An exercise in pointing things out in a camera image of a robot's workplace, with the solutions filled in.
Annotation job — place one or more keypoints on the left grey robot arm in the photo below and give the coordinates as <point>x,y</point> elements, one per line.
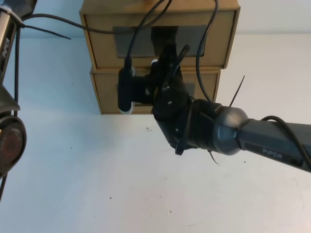
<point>13,135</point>

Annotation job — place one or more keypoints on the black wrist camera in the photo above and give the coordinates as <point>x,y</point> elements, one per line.
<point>125,91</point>

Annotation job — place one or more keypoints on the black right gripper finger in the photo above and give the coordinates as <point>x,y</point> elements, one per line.
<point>182,54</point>

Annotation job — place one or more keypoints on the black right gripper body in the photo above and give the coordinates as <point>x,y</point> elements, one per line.
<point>164,89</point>

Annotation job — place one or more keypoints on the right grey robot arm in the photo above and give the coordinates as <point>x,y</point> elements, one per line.
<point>190,123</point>

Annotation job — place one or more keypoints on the lower cardboard shoebox shell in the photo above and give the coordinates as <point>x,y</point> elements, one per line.
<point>96,97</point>

